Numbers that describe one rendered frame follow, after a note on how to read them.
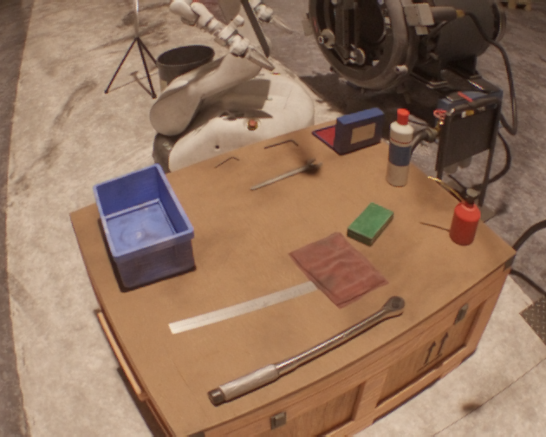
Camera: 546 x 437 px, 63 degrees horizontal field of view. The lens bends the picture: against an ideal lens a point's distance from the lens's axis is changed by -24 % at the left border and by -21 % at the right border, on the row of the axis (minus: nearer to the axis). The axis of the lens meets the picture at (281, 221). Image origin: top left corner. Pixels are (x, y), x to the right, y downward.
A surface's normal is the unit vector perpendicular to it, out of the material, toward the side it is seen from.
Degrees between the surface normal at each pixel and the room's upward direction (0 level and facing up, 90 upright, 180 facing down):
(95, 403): 0
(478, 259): 0
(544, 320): 0
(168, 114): 90
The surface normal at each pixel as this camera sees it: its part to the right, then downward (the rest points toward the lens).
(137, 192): 0.45, 0.57
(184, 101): -0.16, 0.63
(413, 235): 0.00, -0.77
